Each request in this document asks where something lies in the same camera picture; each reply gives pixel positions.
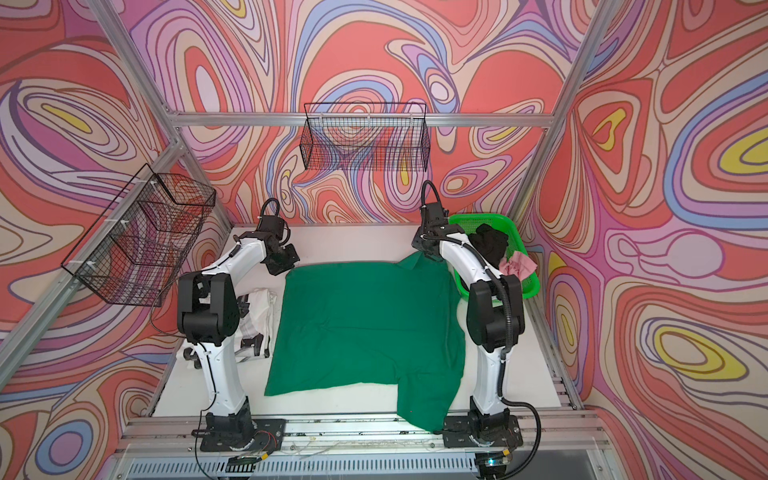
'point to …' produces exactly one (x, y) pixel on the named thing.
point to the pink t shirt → (519, 265)
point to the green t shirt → (393, 323)
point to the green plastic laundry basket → (470, 222)
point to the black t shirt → (491, 243)
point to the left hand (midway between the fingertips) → (299, 260)
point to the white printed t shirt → (260, 319)
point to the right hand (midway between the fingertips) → (427, 247)
